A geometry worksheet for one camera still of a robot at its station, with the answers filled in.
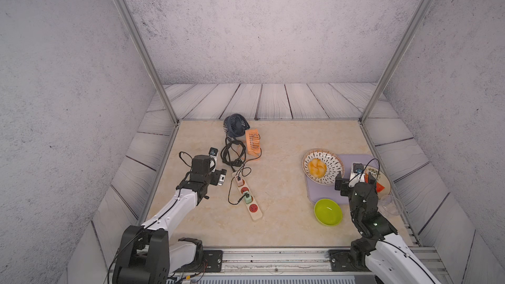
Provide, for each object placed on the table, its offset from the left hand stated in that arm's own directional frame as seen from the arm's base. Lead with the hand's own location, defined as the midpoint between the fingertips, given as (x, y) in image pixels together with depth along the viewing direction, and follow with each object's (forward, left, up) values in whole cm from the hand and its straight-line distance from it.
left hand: (214, 167), depth 89 cm
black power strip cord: (+14, -7, -9) cm, 18 cm away
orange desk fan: (+14, -17, 0) cm, 22 cm away
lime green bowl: (-18, -49, -9) cm, 53 cm away
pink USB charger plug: (-6, -11, -3) cm, 13 cm away
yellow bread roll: (+2, -48, -6) cm, 49 cm away
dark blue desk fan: (+27, -8, -1) cm, 28 cm away
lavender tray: (-9, -46, -10) cm, 48 cm away
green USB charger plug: (-14, -15, -4) cm, 21 cm away
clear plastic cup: (-16, -76, -7) cm, 78 cm away
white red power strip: (-15, -17, -8) cm, 24 cm away
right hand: (-8, -58, +7) cm, 59 cm away
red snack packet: (-7, -75, -8) cm, 75 cm away
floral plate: (-3, -77, -7) cm, 78 cm away
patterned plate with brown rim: (+6, -57, -7) cm, 58 cm away
